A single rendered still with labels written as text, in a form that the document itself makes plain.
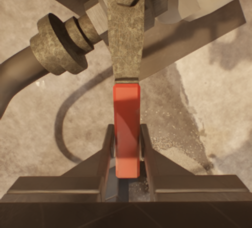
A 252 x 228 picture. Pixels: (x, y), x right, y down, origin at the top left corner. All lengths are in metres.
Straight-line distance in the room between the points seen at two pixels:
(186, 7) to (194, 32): 0.45
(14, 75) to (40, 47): 0.04
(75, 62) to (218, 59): 0.57
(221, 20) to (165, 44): 0.18
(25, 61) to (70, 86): 0.48
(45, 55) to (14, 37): 0.54
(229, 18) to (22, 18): 0.65
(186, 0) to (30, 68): 0.15
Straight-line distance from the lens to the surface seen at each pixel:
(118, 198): 0.63
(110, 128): 0.15
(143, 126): 0.16
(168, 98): 0.65
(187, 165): 0.80
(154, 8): 0.17
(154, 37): 0.61
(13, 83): 0.19
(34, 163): 0.84
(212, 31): 0.66
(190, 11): 0.19
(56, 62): 0.17
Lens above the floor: 0.61
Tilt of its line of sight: 73 degrees down
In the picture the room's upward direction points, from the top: 179 degrees counter-clockwise
